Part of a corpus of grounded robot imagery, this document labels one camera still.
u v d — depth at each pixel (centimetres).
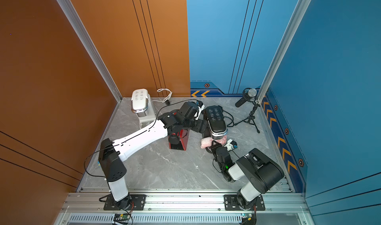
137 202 74
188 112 59
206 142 89
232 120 105
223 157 69
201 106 71
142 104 87
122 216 72
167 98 115
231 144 82
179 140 80
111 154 45
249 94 89
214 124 78
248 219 70
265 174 45
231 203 72
